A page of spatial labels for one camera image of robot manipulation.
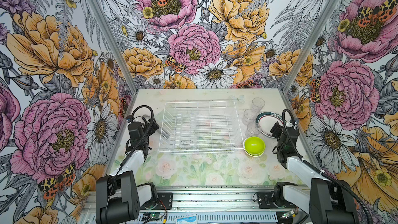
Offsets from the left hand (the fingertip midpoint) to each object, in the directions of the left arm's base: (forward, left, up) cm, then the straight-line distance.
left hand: (149, 126), depth 89 cm
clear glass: (+21, -68, -5) cm, 71 cm away
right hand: (-3, -75, +1) cm, 75 cm away
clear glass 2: (+12, -61, -8) cm, 63 cm away
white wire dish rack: (+5, -29, -9) cm, 31 cm away
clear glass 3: (+3, -62, -7) cm, 62 cm away
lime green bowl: (-9, -59, -7) cm, 60 cm away
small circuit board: (-41, -5, -12) cm, 43 cm away
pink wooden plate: (+8, -71, -8) cm, 72 cm away
